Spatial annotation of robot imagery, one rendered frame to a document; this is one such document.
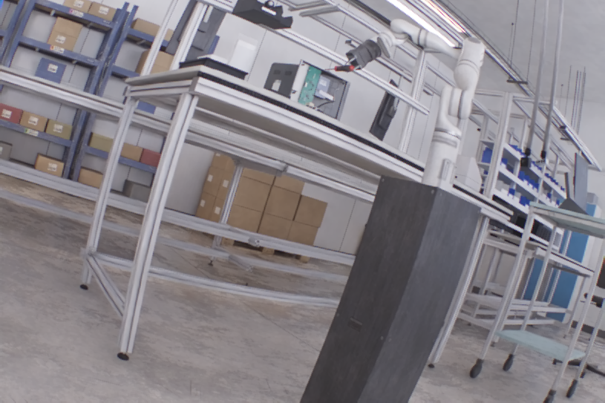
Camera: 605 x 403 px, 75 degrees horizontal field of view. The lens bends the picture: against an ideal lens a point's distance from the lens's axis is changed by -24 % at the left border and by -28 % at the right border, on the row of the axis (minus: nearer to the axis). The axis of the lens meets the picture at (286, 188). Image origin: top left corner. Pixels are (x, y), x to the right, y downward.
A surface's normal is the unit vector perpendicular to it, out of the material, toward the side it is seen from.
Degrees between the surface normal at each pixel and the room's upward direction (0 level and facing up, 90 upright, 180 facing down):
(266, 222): 90
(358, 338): 90
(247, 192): 90
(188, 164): 90
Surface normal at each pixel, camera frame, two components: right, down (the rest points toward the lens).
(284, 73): -0.60, -0.19
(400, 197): -0.81, -0.25
